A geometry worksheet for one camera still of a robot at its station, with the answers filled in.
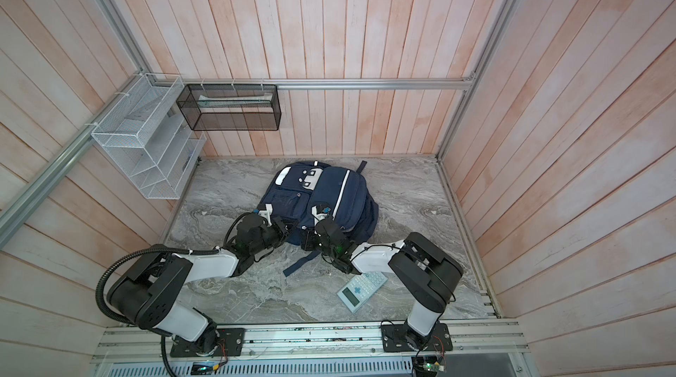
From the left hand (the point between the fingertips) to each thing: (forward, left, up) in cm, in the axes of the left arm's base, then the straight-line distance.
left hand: (301, 225), depth 87 cm
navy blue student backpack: (+16, +3, 0) cm, 16 cm away
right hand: (-2, +1, -2) cm, 2 cm away
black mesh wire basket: (+45, +30, +16) cm, 57 cm away
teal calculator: (-19, -19, -8) cm, 28 cm away
